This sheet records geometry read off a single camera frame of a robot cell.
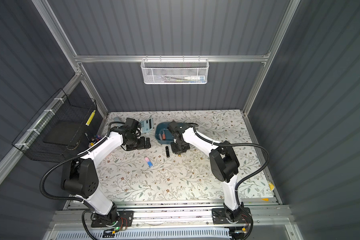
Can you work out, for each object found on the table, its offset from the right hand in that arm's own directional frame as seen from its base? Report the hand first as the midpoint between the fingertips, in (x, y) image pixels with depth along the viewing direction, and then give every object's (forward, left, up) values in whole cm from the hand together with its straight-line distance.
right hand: (179, 152), depth 90 cm
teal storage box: (+22, +14, -5) cm, 27 cm away
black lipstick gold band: (+3, +8, -6) cm, 10 cm away
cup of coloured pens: (+5, +51, +6) cm, 51 cm away
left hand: (+2, +20, +3) cm, 21 cm away
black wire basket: (+2, +60, +19) cm, 63 cm away
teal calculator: (+22, +24, -2) cm, 32 cm away
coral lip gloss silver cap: (+16, +12, -6) cm, 20 cm away
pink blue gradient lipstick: (-6, +18, -7) cm, 20 cm away
